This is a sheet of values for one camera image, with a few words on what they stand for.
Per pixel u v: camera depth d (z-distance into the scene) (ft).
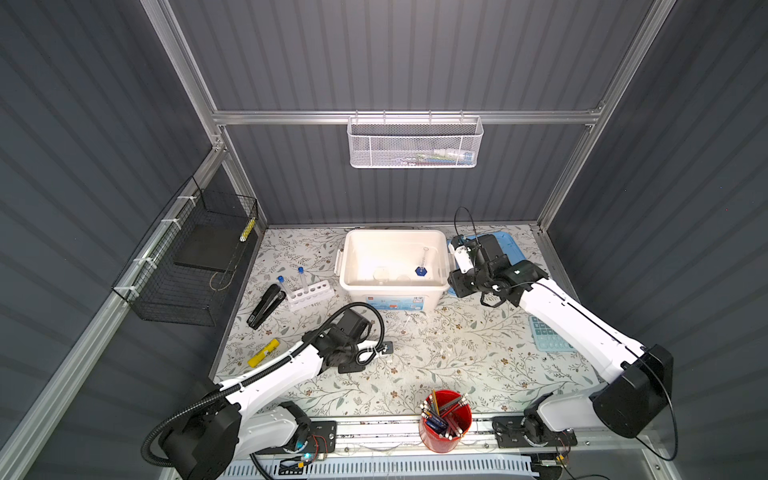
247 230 2.70
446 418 2.24
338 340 2.14
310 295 3.18
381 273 3.28
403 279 3.29
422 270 3.45
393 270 3.36
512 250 3.71
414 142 4.05
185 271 2.41
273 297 3.15
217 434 1.29
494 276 1.94
